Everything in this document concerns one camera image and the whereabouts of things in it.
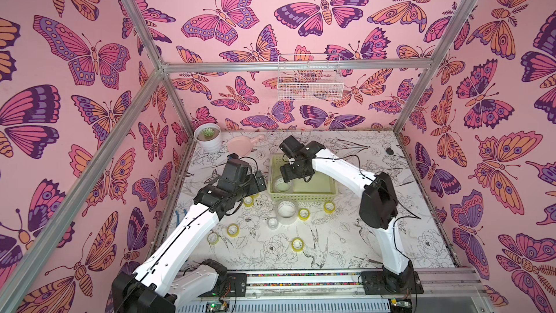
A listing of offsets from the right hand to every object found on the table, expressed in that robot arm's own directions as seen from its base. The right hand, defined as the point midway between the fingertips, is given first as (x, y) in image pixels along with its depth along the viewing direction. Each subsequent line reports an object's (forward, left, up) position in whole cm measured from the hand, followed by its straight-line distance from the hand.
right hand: (287, 177), depth 90 cm
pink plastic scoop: (+26, +24, -10) cm, 37 cm away
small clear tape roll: (-16, +6, -10) cm, 20 cm away
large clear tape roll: (+1, +2, -9) cm, 10 cm away
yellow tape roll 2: (-8, -18, -11) cm, 23 cm away
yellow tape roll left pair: (-6, +17, -10) cm, 21 cm away
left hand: (-7, +11, +9) cm, 16 cm away
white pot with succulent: (+23, +39, 0) cm, 45 cm away
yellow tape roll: (-12, -7, -10) cm, 17 cm away
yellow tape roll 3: (-19, +22, -10) cm, 30 cm away
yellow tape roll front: (-24, -4, -11) cm, 26 cm away
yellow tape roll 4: (-23, +29, -10) cm, 38 cm away
